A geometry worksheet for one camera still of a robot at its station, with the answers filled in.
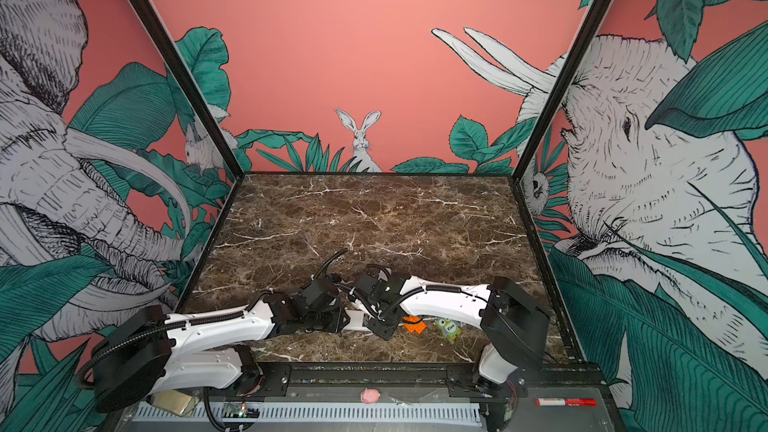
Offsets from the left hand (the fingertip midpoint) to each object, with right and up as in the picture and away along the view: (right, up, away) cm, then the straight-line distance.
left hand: (349, 320), depth 82 cm
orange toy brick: (+18, -2, 0) cm, 18 cm away
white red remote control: (+2, 0, 0) cm, 2 cm away
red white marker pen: (+55, -15, -11) cm, 58 cm away
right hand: (+8, 0, -2) cm, 9 cm away
